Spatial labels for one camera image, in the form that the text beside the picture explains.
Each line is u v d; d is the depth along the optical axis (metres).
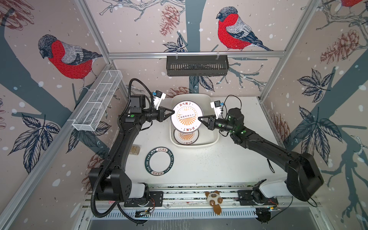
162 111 0.66
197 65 1.04
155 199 0.73
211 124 0.67
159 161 0.87
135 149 0.87
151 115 0.65
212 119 0.70
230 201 0.73
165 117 0.70
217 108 0.69
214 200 0.70
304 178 0.42
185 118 0.74
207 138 0.96
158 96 0.66
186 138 0.95
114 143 0.47
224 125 0.67
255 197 0.67
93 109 0.74
